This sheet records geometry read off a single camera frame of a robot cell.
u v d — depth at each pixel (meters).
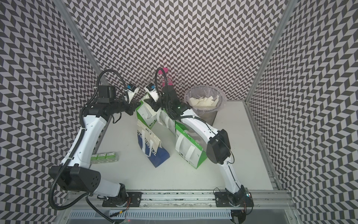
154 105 0.70
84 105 0.89
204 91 0.92
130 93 0.65
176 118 0.62
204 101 0.93
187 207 0.72
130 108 0.66
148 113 0.82
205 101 0.93
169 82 1.12
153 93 0.67
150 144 0.71
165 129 0.98
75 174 0.39
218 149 0.53
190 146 0.69
